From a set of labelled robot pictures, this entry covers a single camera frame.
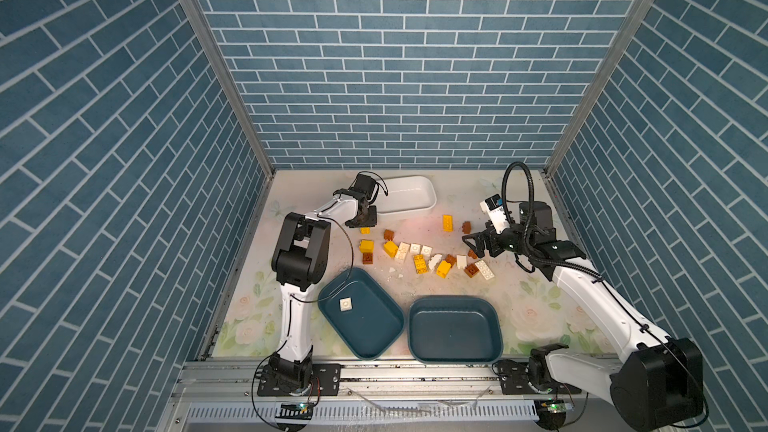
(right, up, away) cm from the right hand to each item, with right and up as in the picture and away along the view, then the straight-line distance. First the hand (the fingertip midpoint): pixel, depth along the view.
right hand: (475, 227), depth 82 cm
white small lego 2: (-12, -10, +15) cm, 22 cm away
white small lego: (-16, -9, +17) cm, 25 cm away
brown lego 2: (-25, -5, +18) cm, 31 cm away
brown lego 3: (-4, -12, +12) cm, 17 cm away
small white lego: (-36, -23, +3) cm, 43 cm away
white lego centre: (-1, -12, +12) cm, 17 cm away
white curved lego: (-10, -12, +12) cm, 19 cm away
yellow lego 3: (-24, -8, +14) cm, 29 cm away
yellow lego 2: (-32, -8, +15) cm, 36 cm away
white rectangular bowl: (-18, +10, +31) cm, 37 cm away
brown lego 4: (+1, -15, +10) cm, 18 cm away
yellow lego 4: (-7, -14, +9) cm, 18 cm away
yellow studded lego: (-14, -13, +12) cm, 23 cm away
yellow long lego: (-4, -1, +23) cm, 23 cm away
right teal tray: (-6, -28, -1) cm, 29 cm away
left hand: (-32, 0, +22) cm, 39 cm away
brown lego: (-31, -11, +12) cm, 36 cm away
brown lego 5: (+2, -2, +20) cm, 20 cm away
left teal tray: (-33, -23, +3) cm, 40 cm away
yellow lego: (-33, -3, +18) cm, 37 cm away
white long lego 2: (+6, -14, +10) cm, 18 cm away
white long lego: (-20, -9, +14) cm, 27 cm away
